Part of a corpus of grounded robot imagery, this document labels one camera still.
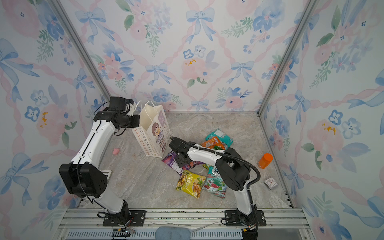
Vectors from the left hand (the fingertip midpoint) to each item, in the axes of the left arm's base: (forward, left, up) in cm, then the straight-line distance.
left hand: (139, 120), depth 84 cm
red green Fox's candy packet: (-28, -42, -20) cm, 55 cm away
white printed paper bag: (-7, -9, -2) cm, 12 cm away
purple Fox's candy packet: (-13, -16, -22) cm, 30 cm away
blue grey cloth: (-50, -22, -20) cm, 58 cm away
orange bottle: (-17, -71, -14) cm, 74 cm away
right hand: (-13, -26, -21) cm, 36 cm away
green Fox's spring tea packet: (-17, -39, -22) cm, 48 cm away
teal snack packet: (+1, -53, -21) cm, 57 cm away
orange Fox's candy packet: (-2, -44, -20) cm, 48 cm away
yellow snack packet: (-28, -30, -20) cm, 45 cm away
